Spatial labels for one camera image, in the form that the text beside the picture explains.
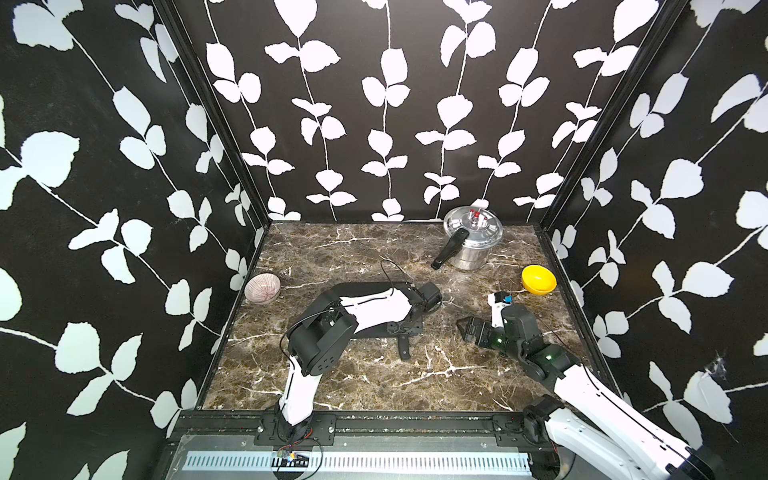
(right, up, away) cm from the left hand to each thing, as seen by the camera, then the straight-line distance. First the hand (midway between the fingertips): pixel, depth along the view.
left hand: (410, 323), depth 91 cm
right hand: (+16, +2, -9) cm, 19 cm away
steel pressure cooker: (+22, +29, +9) cm, 37 cm away
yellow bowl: (+45, +12, +10) cm, 48 cm away
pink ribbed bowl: (-49, +10, +7) cm, 51 cm away
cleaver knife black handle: (-2, -6, -4) cm, 7 cm away
